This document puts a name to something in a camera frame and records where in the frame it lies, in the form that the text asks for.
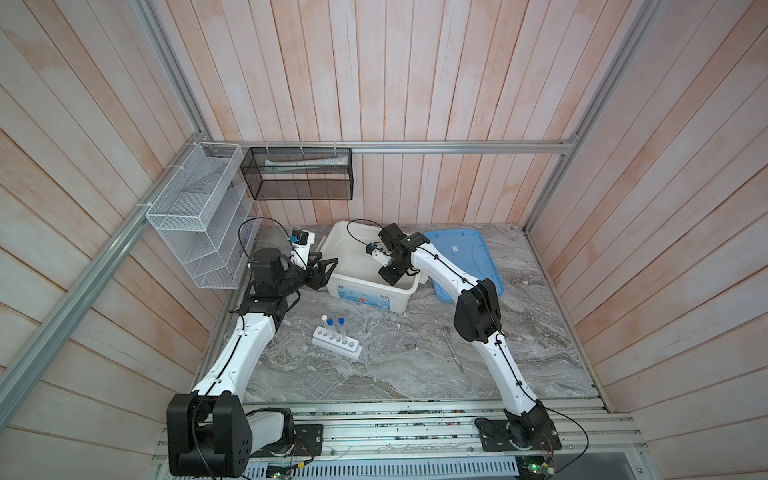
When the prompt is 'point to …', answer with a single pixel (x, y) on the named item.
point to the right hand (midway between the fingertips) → (387, 274)
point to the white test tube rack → (324, 340)
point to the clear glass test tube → (324, 318)
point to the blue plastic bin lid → (464, 250)
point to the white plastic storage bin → (355, 275)
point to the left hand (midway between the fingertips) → (329, 262)
